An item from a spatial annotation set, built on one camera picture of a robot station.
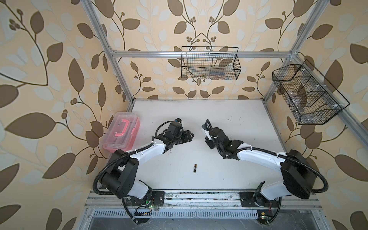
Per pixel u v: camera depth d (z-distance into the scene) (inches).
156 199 29.2
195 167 33.3
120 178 17.0
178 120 32.2
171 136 26.8
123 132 34.9
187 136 30.3
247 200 28.9
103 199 29.7
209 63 37.8
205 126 27.7
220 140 25.3
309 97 29.6
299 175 16.8
